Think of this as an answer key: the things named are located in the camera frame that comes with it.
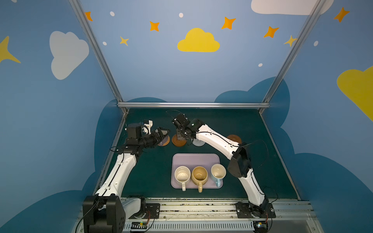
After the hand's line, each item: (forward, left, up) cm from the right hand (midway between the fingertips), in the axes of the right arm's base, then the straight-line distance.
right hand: (182, 133), depth 88 cm
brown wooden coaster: (+9, -38, -15) cm, 42 cm away
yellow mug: (-21, -12, -14) cm, 28 cm away
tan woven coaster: (+2, +11, -15) cm, 19 cm away
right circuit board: (-44, -44, -19) cm, 64 cm away
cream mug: (-21, -1, -15) cm, 26 cm away
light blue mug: (-18, -23, -13) cm, 32 cm away
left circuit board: (-47, +19, -17) cm, 53 cm away
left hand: (-6, +8, +8) cm, 12 cm away
